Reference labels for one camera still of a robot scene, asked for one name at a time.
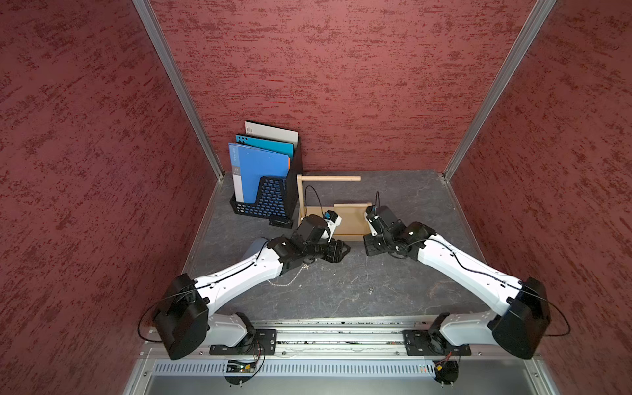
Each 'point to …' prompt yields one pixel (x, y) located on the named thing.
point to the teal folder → (264, 144)
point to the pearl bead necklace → (304, 266)
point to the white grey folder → (269, 132)
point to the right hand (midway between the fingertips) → (369, 247)
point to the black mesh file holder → (278, 198)
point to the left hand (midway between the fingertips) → (342, 252)
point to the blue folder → (248, 165)
